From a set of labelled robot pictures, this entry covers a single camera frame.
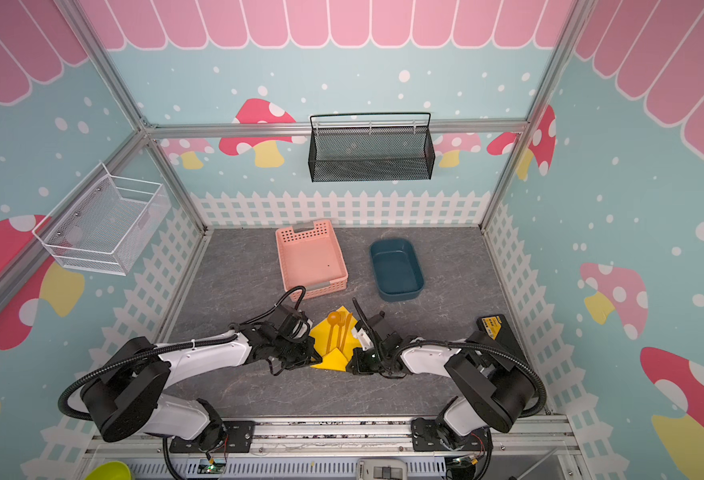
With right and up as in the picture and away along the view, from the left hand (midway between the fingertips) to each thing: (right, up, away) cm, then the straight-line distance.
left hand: (321, 366), depth 83 cm
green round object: (-46, -18, -16) cm, 52 cm away
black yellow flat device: (+53, +9, +8) cm, 55 cm away
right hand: (+7, -1, +1) cm, 7 cm away
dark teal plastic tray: (+25, +27, +25) cm, 44 cm away
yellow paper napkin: (+3, +5, +7) cm, 10 cm away
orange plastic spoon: (+2, +11, +11) cm, 15 cm away
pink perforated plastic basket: (-7, +30, +27) cm, 41 cm away
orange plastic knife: (+7, +8, +10) cm, 15 cm away
